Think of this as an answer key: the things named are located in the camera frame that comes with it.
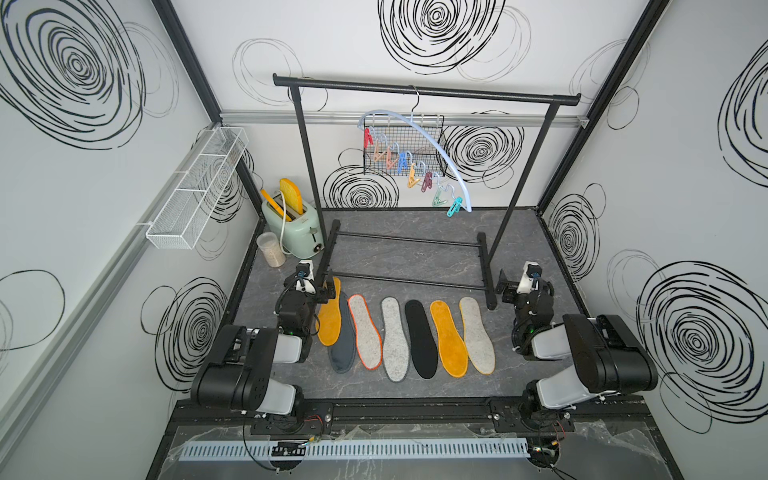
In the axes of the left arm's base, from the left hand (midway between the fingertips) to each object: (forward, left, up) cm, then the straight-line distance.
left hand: (313, 270), depth 88 cm
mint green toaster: (+13, +6, 0) cm, 14 cm away
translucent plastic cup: (+10, +16, -2) cm, 20 cm away
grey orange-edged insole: (-15, -17, -11) cm, 25 cm away
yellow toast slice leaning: (+18, +15, +8) cm, 25 cm away
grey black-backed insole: (-18, -33, -11) cm, 40 cm away
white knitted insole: (-11, -5, -11) cm, 16 cm away
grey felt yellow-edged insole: (-17, -49, -10) cm, 53 cm away
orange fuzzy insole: (-19, -25, -12) cm, 34 cm away
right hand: (+1, -63, 0) cm, 63 cm away
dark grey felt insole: (-20, -10, -13) cm, 26 cm away
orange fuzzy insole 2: (-19, -42, -11) cm, 47 cm away
